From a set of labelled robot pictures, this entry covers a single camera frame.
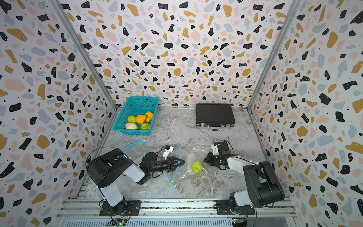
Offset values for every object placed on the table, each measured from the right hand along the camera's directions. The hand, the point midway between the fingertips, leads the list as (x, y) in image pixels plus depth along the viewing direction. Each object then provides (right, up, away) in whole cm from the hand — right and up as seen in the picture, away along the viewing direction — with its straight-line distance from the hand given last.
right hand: (204, 159), depth 91 cm
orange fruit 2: (-41, +28, +19) cm, 53 cm away
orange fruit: (-46, +26, +16) cm, 55 cm away
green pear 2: (-41, +21, +10) cm, 47 cm away
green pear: (-53, +26, +16) cm, 61 cm away
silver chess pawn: (+18, +12, +12) cm, 25 cm away
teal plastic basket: (-55, +37, +30) cm, 73 cm away
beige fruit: (-52, +21, +11) cm, 57 cm away
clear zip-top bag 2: (-6, -9, -7) cm, 12 cm away
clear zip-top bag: (-45, +4, +4) cm, 45 cm away
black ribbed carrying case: (+11, +29, +19) cm, 36 cm away
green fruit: (-5, -2, -7) cm, 9 cm away
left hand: (-12, +1, -12) cm, 17 cm away
